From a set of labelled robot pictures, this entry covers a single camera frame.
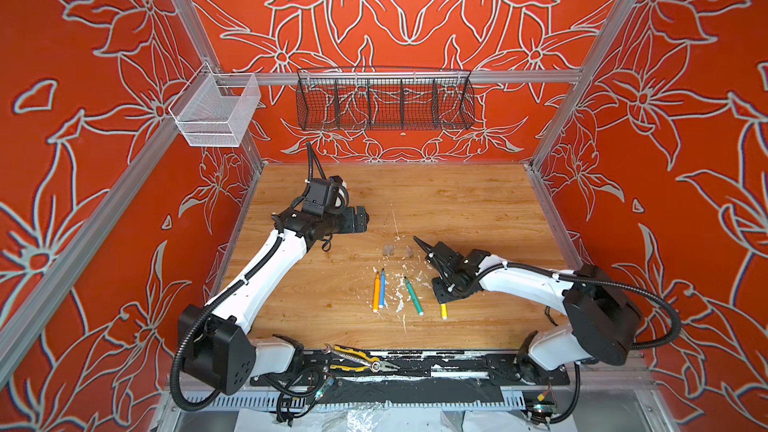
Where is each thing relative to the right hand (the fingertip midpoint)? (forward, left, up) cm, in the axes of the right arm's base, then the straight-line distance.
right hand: (436, 293), depth 85 cm
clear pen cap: (+15, +13, 0) cm, 20 cm away
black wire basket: (+54, +14, +30) cm, 64 cm away
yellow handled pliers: (-18, +20, +1) cm, 27 cm away
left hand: (+15, +23, +19) cm, 34 cm away
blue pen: (+2, +16, 0) cm, 16 cm away
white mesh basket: (+49, +69, +31) cm, 90 cm away
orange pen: (0, +18, +1) cm, 18 cm away
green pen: (-1, +7, -1) cm, 7 cm away
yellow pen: (-5, -1, 0) cm, 5 cm away
